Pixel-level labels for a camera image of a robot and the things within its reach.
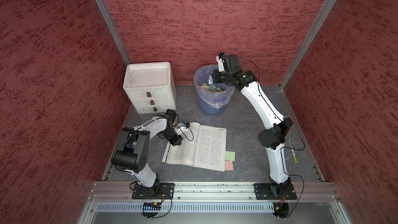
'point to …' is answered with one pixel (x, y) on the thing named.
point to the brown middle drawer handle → (152, 102)
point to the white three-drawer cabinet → (151, 86)
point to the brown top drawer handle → (148, 94)
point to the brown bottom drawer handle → (155, 109)
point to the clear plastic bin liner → (215, 95)
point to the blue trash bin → (210, 110)
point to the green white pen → (294, 156)
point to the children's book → (202, 146)
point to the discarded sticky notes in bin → (210, 87)
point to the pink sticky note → (229, 165)
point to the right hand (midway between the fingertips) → (213, 77)
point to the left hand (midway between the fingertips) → (177, 145)
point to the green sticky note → (230, 155)
